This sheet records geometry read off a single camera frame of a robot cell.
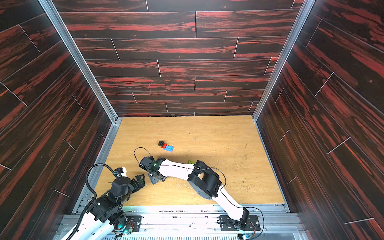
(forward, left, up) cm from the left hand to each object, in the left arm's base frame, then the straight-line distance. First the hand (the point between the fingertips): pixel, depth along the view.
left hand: (140, 179), depth 82 cm
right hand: (+7, -9, -8) cm, 14 cm away
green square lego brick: (+14, -28, -5) cm, 32 cm away
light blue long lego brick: (+24, -12, -5) cm, 28 cm away
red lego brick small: (+26, -9, -4) cm, 28 cm away
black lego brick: (+25, -8, 0) cm, 26 cm away
